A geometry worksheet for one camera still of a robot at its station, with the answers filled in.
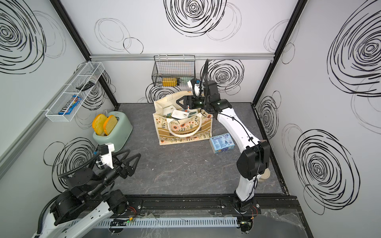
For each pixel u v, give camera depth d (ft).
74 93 2.53
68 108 2.18
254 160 1.51
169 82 2.86
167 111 2.81
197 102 2.23
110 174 1.74
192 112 2.89
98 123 2.65
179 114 2.58
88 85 2.64
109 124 2.65
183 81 2.84
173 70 3.25
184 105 2.24
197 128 2.75
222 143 2.99
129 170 1.78
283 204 2.51
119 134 2.80
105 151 1.70
